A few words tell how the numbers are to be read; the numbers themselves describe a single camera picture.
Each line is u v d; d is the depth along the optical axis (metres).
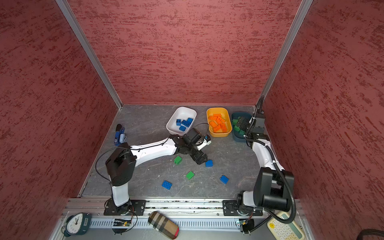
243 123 0.80
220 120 1.10
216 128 1.05
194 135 0.68
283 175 0.41
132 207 0.73
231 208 0.74
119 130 1.01
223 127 1.07
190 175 0.85
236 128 1.03
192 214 0.73
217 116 1.10
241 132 1.03
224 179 0.84
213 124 1.07
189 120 1.08
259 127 0.66
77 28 0.79
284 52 0.88
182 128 1.07
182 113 1.13
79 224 0.66
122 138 0.97
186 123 1.07
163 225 0.67
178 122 1.06
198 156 0.74
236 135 0.95
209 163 0.87
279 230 0.67
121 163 0.48
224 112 1.12
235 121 1.04
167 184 0.81
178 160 0.89
